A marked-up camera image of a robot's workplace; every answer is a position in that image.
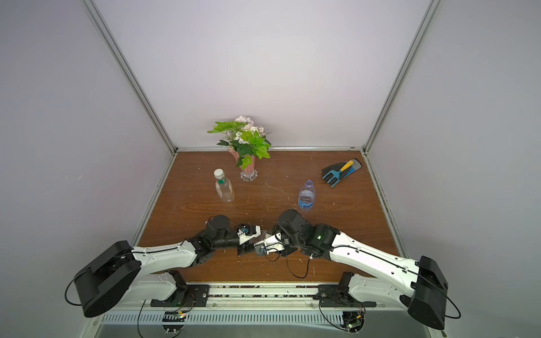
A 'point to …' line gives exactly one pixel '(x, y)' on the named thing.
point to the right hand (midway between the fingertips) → (270, 228)
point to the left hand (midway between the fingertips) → (264, 238)
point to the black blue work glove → (356, 165)
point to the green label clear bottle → (224, 186)
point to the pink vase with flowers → (246, 141)
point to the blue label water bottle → (306, 196)
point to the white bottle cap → (219, 174)
